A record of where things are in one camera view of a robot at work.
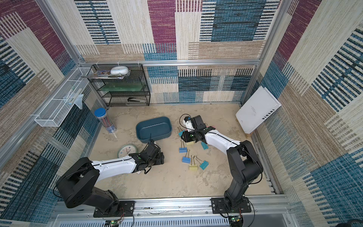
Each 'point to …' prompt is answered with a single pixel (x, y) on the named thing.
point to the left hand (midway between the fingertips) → (160, 158)
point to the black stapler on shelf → (133, 100)
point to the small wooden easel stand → (247, 135)
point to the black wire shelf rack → (121, 84)
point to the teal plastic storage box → (157, 128)
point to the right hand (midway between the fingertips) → (183, 135)
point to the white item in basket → (72, 97)
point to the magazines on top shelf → (105, 74)
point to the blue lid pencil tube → (100, 113)
